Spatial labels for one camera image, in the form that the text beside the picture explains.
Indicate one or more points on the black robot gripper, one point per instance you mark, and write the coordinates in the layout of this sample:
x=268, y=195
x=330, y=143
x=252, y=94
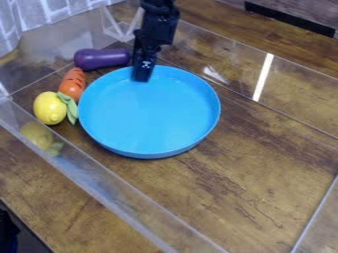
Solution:
x=156, y=33

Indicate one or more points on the purple toy eggplant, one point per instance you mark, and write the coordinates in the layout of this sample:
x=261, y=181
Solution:
x=90, y=58

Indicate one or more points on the blue round plastic tray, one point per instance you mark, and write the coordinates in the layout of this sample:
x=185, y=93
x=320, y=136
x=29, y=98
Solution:
x=148, y=120

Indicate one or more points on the orange toy carrot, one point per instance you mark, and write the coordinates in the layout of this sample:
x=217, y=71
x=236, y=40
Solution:
x=69, y=91

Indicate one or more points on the clear acrylic enclosure wall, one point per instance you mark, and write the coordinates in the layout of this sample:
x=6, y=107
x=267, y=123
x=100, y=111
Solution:
x=252, y=191

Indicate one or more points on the yellow toy lemon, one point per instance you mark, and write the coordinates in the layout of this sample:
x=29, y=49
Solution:
x=49, y=109

